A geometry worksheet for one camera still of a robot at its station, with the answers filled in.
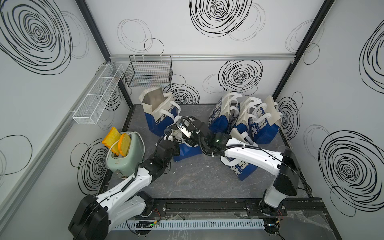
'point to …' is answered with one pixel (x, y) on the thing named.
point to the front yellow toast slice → (124, 144)
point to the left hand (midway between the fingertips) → (174, 140)
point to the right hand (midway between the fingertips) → (187, 128)
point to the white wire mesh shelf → (90, 108)
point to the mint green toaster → (124, 166)
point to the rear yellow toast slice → (111, 137)
